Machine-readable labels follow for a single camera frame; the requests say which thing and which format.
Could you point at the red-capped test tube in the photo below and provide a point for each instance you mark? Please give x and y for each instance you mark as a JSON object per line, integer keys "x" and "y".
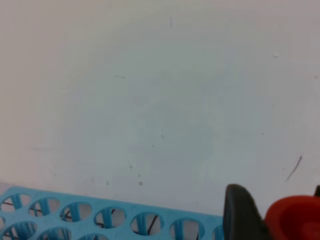
{"x": 294, "y": 218}

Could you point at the blue test tube rack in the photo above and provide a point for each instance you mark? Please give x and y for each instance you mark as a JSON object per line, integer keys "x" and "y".
{"x": 29, "y": 214}

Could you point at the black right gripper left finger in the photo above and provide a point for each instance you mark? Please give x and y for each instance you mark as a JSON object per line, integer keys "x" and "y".
{"x": 241, "y": 218}

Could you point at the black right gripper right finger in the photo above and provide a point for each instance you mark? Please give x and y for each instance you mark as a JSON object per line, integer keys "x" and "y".
{"x": 317, "y": 191}

